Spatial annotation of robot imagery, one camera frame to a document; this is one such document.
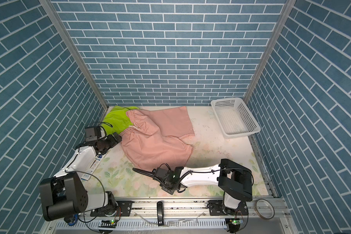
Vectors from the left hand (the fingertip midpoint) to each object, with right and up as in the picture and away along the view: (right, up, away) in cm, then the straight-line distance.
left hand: (116, 139), depth 88 cm
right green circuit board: (+66, -40, -17) cm, 79 cm away
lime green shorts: (-7, +12, +16) cm, 21 cm away
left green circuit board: (+2, -40, -16) cm, 43 cm away
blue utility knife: (-12, -36, -19) cm, 43 cm away
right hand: (+32, -23, -7) cm, 40 cm away
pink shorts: (+22, -3, +4) cm, 23 cm away
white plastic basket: (+82, +14, +27) cm, 88 cm away
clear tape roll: (+83, -34, -14) cm, 91 cm away
